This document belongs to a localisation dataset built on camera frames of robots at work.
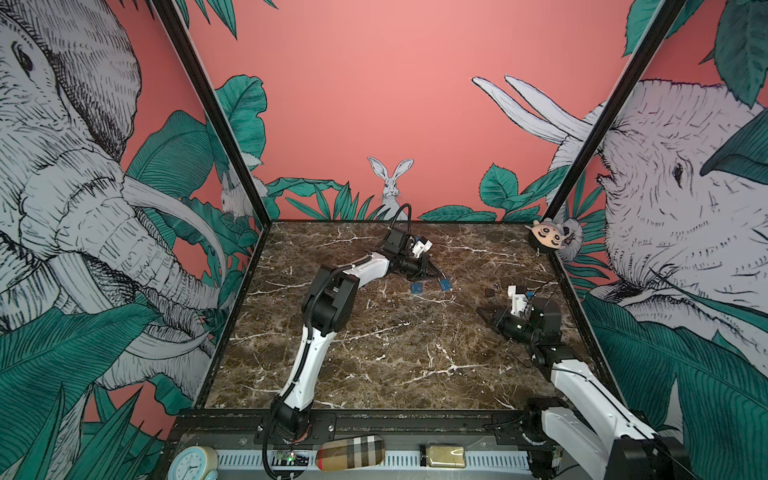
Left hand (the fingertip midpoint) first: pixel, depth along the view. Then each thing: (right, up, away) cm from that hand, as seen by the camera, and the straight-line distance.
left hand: (444, 270), depth 92 cm
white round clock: (-61, -42, -26) cm, 78 cm away
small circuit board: (-41, -43, -22) cm, 64 cm away
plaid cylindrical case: (-26, -40, -25) cm, 54 cm away
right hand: (+7, -9, -11) cm, 16 cm away
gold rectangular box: (-4, -41, -25) cm, 48 cm away
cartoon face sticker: (+41, +13, +15) cm, 45 cm away
